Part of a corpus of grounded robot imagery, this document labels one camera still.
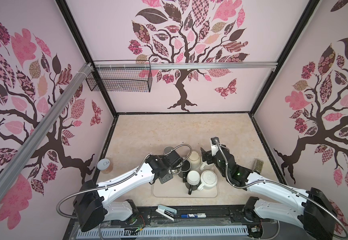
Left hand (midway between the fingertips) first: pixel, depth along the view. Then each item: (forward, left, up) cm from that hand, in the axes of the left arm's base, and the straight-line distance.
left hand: (162, 172), depth 79 cm
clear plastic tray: (-5, -8, -11) cm, 14 cm away
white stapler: (-18, -4, -8) cm, 20 cm away
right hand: (+12, -26, +8) cm, 30 cm away
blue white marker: (-19, -17, -8) cm, 27 cm away
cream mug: (+7, -19, 0) cm, 20 cm away
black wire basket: (+55, +28, +24) cm, 66 cm away
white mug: (+4, -24, -3) cm, 25 cm away
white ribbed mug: (-3, -25, -1) cm, 25 cm away
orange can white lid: (+6, +35, -5) cm, 35 cm away
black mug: (+1, -13, 0) cm, 13 cm away
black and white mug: (-5, -17, 0) cm, 17 cm away
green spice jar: (+7, -57, -6) cm, 58 cm away
